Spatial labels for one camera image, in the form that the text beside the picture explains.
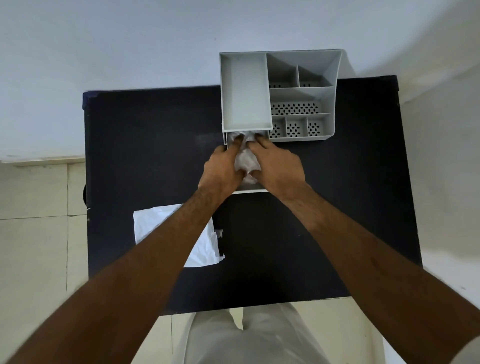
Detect person's right hand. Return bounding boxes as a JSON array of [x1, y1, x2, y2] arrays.
[[249, 134, 307, 200]]

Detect person's left hand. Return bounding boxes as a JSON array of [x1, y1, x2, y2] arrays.
[[197, 139, 247, 200]]

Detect grey desk organizer with drawer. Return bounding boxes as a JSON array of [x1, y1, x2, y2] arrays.
[[219, 48, 344, 143]]

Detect person's right forearm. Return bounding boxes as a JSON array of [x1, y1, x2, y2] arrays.
[[277, 181, 480, 364]]

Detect person's left forearm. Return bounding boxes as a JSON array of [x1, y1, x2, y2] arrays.
[[7, 185, 230, 364]]

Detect person's grey trousers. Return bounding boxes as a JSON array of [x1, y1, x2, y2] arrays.
[[176, 302, 331, 364]]

